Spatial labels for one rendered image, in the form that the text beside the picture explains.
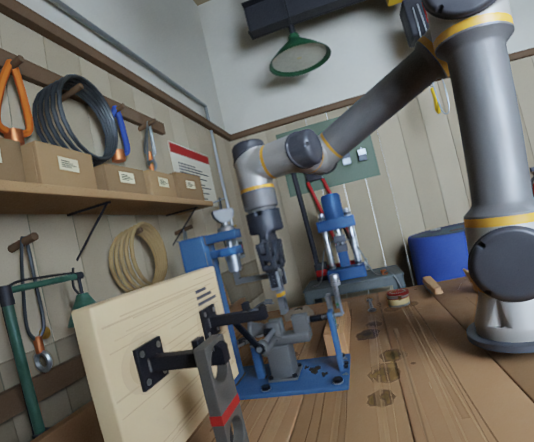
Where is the brown wooden wall peg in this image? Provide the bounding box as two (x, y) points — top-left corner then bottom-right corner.
(7, 232), (40, 254)

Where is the grey wall conduit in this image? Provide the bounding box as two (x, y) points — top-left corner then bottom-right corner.
(44, 0), (232, 210)

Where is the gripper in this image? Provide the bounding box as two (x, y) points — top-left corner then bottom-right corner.
(246, 207), (291, 296)

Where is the green stand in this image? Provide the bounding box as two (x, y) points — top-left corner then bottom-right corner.
(0, 271), (86, 440)

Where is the grey wire rope coil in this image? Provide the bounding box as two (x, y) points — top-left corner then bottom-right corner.
(31, 73), (119, 166)

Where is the blue sling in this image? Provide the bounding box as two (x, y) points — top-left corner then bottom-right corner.
(110, 104), (132, 164)

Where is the blue drum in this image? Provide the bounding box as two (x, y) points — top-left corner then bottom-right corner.
(407, 223), (470, 286)

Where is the black rig rod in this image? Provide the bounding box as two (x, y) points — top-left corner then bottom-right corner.
(234, 322), (269, 356)

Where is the grey machine base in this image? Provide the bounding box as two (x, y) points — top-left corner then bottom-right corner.
(302, 264), (407, 305)

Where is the yellow and white cord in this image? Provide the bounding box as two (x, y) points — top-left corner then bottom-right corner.
(429, 79), (453, 116)

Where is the grey link with red band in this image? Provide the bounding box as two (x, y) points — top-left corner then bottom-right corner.
(192, 333), (251, 442)

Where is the green notice board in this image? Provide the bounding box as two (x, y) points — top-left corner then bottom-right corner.
(275, 123), (382, 198)

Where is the green ceiling lamp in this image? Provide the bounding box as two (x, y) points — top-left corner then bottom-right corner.
(268, 26), (332, 78)

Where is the grey sling with thimble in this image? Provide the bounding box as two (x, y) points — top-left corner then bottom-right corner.
(17, 236), (55, 374)

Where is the red and white sign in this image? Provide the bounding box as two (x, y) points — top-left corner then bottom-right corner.
(167, 140), (216, 200)

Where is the wooden wedge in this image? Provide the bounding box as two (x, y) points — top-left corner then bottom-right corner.
(422, 274), (445, 297)

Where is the wooden wall shelf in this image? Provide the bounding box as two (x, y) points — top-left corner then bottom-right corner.
(0, 176), (214, 262)

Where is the grey rig pillar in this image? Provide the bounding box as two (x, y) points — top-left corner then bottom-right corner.
(266, 343), (301, 380)

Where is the green cone shade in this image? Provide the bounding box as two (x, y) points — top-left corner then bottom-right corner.
(67, 292), (97, 329)

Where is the black rack peg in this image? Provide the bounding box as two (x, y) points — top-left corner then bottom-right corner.
(199, 303), (269, 338)
(132, 335), (231, 394)

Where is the grey handwheel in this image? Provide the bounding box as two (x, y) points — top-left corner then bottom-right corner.
(211, 206), (235, 233)

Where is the beige rope coil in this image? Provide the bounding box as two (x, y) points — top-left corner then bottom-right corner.
(108, 222), (170, 294)

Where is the wooden block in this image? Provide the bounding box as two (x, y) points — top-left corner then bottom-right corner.
(322, 301), (353, 359)

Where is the black pole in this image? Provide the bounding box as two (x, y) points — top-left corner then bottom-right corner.
(289, 172), (324, 279)

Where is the grey lever handle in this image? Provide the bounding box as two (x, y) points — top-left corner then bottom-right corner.
(310, 271), (345, 323)

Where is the grey link with yellow band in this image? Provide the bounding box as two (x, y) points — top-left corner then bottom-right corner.
(275, 289), (292, 317)

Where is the red hose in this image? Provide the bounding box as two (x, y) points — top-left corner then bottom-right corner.
(305, 176), (334, 219)

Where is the blue press machine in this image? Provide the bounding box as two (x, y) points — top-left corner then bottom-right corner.
(315, 192), (370, 283)

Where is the red and cream tin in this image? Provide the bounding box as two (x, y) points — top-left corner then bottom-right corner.
(386, 288), (411, 308)

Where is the brown wall peg rail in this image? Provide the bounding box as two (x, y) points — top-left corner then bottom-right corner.
(0, 36), (167, 136)

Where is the silver screw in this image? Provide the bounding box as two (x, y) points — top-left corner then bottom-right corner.
(225, 248), (244, 274)

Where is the black ceiling beam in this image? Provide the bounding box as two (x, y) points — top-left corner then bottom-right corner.
(240, 0), (390, 42)

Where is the grey hanging tool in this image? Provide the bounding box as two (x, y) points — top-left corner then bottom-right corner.
(142, 121), (158, 173)

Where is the beige wooden rack board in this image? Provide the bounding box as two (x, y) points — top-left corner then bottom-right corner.
(70, 264), (241, 442)

